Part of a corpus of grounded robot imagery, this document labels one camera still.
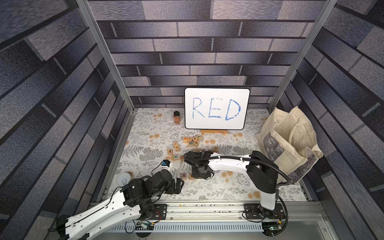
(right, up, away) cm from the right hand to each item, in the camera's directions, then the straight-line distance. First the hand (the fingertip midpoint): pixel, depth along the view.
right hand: (196, 174), depth 86 cm
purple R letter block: (-7, 0, -3) cm, 7 cm away
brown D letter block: (+13, +14, +8) cm, 20 cm away
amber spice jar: (-14, +34, +20) cm, 42 cm away
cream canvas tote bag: (+55, +21, -1) cm, 59 cm away
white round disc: (-39, +1, -9) cm, 40 cm away
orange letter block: (-7, +19, +11) cm, 23 cm away
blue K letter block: (-13, +9, +3) cm, 16 cm away
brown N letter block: (-1, +20, +13) cm, 23 cm away
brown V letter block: (-13, +17, +11) cm, 24 cm away
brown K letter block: (-12, +14, +8) cm, 20 cm away
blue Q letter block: (-3, +16, +11) cm, 20 cm away
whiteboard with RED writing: (+13, +40, +8) cm, 43 cm away
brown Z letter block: (-4, +20, +12) cm, 24 cm away
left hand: (-9, 0, -14) cm, 16 cm away
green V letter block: (+2, +20, +14) cm, 25 cm away
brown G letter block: (0, +17, +11) cm, 20 cm away
